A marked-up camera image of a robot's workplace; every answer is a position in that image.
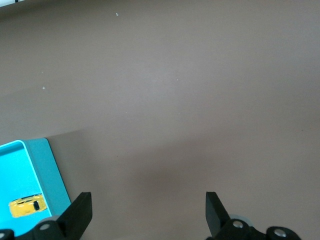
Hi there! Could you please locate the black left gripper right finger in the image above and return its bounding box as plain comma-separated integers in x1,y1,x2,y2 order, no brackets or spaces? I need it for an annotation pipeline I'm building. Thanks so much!
205,191,301,240

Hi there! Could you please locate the turquoise plastic storage box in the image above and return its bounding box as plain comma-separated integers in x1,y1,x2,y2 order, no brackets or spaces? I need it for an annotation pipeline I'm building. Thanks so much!
0,137,72,236

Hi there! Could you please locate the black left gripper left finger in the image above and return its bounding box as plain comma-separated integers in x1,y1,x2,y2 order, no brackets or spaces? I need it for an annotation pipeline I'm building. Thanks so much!
0,192,93,240

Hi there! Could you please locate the yellow beetle toy car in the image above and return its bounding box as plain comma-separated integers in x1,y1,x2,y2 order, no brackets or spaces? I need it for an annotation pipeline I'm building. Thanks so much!
8,192,47,218

